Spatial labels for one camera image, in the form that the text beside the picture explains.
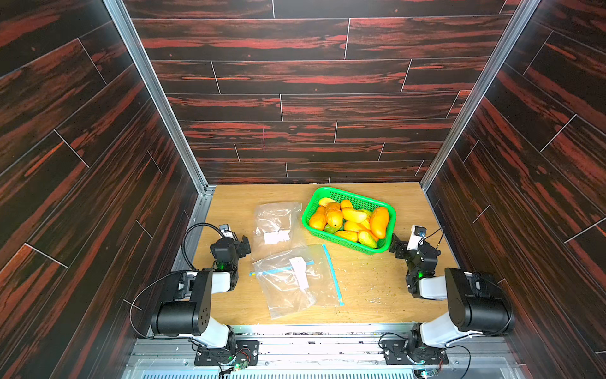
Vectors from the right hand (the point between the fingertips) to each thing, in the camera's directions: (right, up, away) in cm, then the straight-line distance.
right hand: (410, 235), depth 92 cm
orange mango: (-36, +6, +7) cm, 37 cm away
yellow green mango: (-18, -1, -2) cm, 18 cm away
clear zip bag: (-54, +2, +9) cm, 55 cm away
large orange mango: (-11, +7, +4) cm, 13 cm away
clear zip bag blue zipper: (-45, -15, -10) cm, 48 cm away
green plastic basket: (-39, +16, +12) cm, 44 cm away
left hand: (-71, -1, +3) cm, 71 cm away
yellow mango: (-21, +8, +4) cm, 23 cm away
